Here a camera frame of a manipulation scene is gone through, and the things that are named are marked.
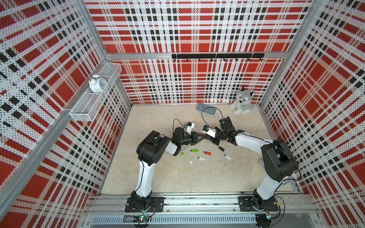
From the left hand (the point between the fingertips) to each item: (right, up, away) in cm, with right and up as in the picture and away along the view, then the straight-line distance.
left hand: (207, 136), depth 91 cm
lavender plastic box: (+45, -24, -12) cm, 53 cm away
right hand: (+1, +1, +1) cm, 2 cm away
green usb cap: (-17, -12, +2) cm, 20 cm away
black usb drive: (+10, -9, +4) cm, 14 cm away
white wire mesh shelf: (-78, +18, -3) cm, 80 cm away
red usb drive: (0, -12, +2) cm, 12 cm away
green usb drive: (-9, -10, +2) cm, 13 cm away
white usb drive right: (+13, -14, -1) cm, 19 cm away
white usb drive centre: (-4, -15, -1) cm, 15 cm away
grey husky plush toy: (+29, +22, +13) cm, 38 cm away
